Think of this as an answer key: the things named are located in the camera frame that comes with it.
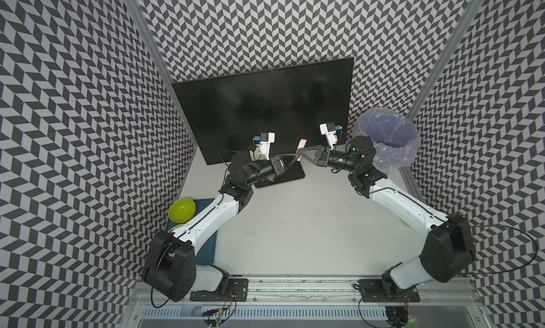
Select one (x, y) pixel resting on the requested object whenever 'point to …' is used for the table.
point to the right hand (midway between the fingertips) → (298, 156)
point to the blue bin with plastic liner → (395, 137)
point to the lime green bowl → (182, 210)
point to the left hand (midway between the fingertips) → (299, 158)
